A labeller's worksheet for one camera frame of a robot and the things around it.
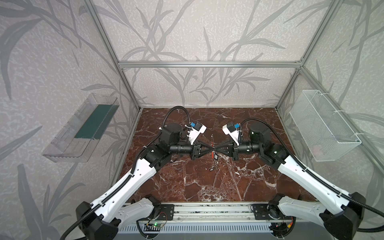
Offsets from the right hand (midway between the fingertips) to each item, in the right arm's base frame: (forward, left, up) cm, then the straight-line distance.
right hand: (215, 144), depth 64 cm
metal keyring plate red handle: (-3, +1, -3) cm, 5 cm away
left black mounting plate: (-21, +24, -29) cm, 43 cm away
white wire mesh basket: (+4, -47, +3) cm, 48 cm away
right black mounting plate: (-21, -23, -30) cm, 43 cm away
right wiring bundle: (-28, -33, -34) cm, 55 cm away
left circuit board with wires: (-27, +30, -32) cm, 52 cm away
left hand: (-2, +1, +1) cm, 2 cm away
